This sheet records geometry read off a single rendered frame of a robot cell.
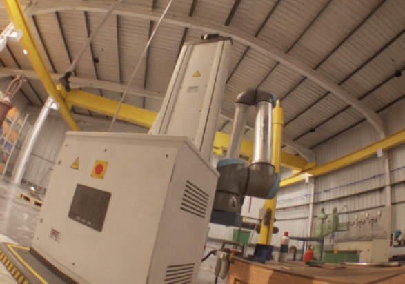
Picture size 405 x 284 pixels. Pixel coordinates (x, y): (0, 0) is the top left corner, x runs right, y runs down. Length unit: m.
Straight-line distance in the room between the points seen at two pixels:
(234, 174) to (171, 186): 0.58
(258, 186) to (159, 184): 0.65
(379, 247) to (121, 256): 6.71
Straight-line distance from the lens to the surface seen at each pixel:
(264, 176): 1.15
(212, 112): 1.15
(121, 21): 10.86
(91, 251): 0.70
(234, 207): 1.08
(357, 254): 4.46
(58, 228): 0.84
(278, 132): 5.85
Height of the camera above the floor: 0.60
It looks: 25 degrees up
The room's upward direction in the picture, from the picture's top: 13 degrees clockwise
